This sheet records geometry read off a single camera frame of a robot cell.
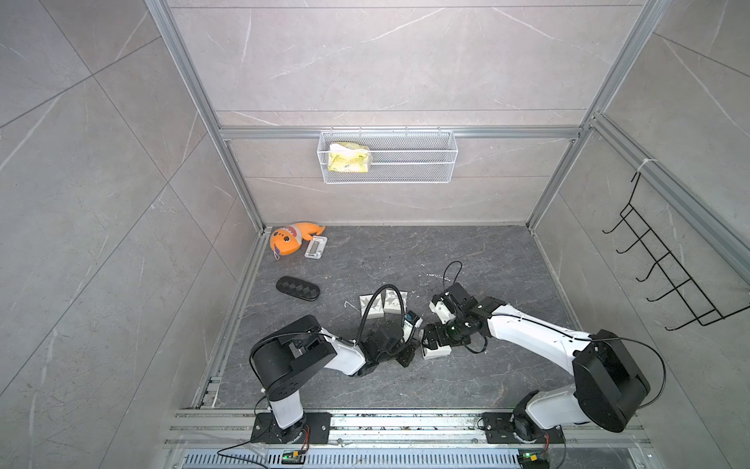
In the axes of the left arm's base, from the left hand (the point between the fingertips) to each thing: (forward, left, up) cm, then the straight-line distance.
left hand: (422, 340), depth 87 cm
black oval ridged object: (+19, +41, +1) cm, 45 cm away
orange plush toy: (+36, +46, +7) cm, 59 cm away
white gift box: (+11, +14, +2) cm, 18 cm away
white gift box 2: (+11, +9, +3) cm, 15 cm away
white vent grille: (-29, +5, -2) cm, 29 cm away
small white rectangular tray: (+38, +37, 0) cm, 53 cm away
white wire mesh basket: (+56, +5, +28) cm, 63 cm away
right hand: (-2, -3, +3) cm, 4 cm away
